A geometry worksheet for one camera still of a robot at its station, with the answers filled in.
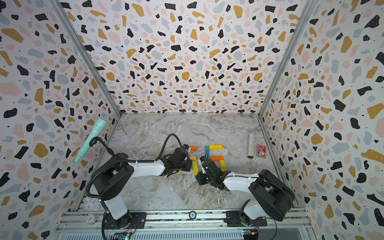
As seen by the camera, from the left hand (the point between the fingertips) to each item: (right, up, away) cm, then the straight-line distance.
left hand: (196, 163), depth 91 cm
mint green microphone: (-46, +23, -20) cm, 55 cm away
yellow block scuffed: (+13, +8, +11) cm, 19 cm away
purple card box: (+43, +6, +9) cm, 45 cm away
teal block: (+7, +7, +10) cm, 14 cm away
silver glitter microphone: (+37, +10, +9) cm, 39 cm away
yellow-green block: (+16, -2, +1) cm, 16 cm away
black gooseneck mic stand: (-50, +3, +8) cm, 51 cm away
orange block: (+14, +1, +8) cm, 16 cm away
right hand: (+2, -8, -4) cm, 9 cm away
